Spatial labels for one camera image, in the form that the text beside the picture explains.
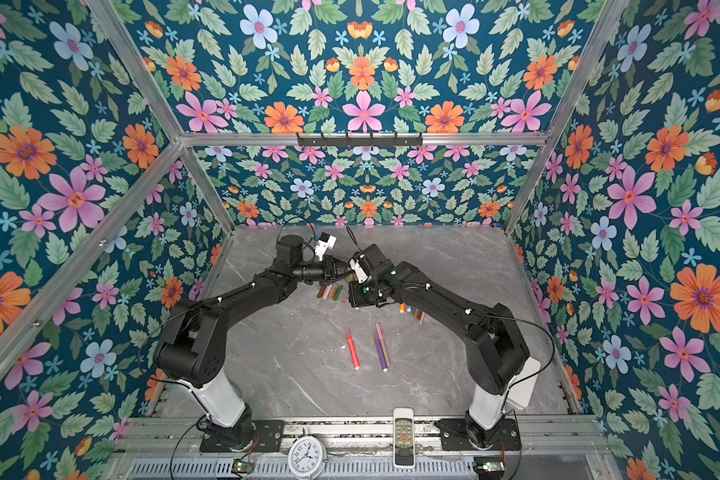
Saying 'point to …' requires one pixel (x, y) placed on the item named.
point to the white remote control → (404, 438)
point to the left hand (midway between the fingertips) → (357, 264)
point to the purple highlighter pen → (382, 356)
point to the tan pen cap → (333, 289)
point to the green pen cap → (337, 292)
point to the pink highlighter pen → (354, 354)
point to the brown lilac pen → (422, 318)
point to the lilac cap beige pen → (381, 333)
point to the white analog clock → (307, 457)
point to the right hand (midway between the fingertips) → (351, 295)
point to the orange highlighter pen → (403, 308)
